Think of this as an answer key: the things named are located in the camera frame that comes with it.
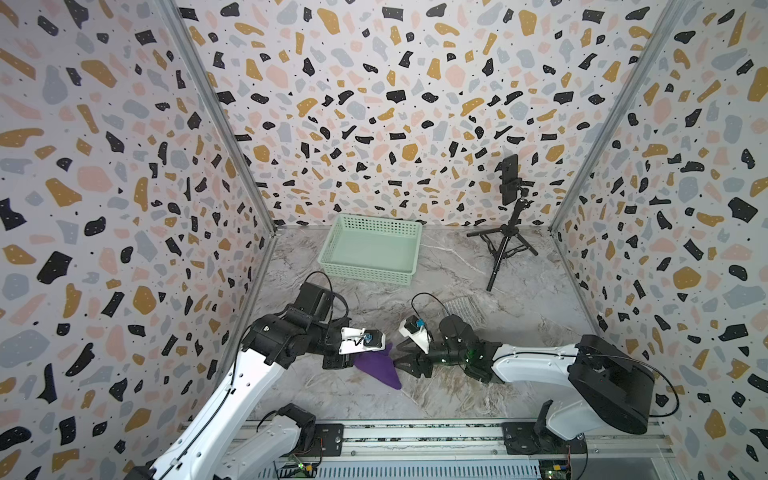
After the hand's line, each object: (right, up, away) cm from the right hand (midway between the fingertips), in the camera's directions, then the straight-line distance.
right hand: (397, 357), depth 77 cm
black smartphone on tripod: (+34, +49, +13) cm, 61 cm away
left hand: (-7, +6, -8) cm, 12 cm away
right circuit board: (+38, -25, -6) cm, 45 cm away
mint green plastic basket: (-10, +28, +32) cm, 44 cm away
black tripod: (+36, +31, +23) cm, 52 cm away
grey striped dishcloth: (+22, +9, +18) cm, 30 cm away
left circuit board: (-22, -24, -7) cm, 34 cm away
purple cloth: (-4, -1, -4) cm, 6 cm away
